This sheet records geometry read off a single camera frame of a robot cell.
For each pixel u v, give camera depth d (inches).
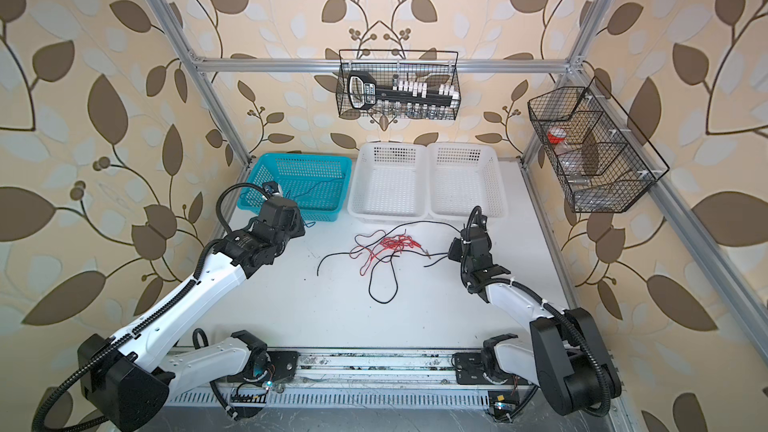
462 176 45.5
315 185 44.3
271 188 26.6
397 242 37.9
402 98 32.7
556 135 31.7
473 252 26.8
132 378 14.8
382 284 35.1
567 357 16.3
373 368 29.7
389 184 44.7
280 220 23.2
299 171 48.7
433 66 35.8
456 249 32.0
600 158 29.0
